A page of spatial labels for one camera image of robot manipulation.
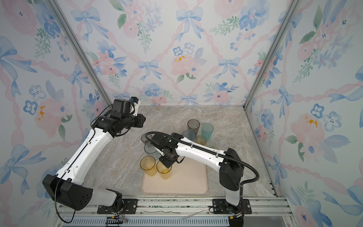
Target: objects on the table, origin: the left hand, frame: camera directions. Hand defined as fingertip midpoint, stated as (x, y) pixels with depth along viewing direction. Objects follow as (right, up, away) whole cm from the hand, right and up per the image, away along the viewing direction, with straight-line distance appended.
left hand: (144, 117), depth 77 cm
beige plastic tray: (+24, -35, +7) cm, 43 cm away
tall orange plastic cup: (0, -27, +8) cm, 28 cm away
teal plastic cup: (+37, -8, +16) cm, 41 cm away
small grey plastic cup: (-5, -14, +18) cm, 23 cm away
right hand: (+13, -24, +1) cm, 27 cm away
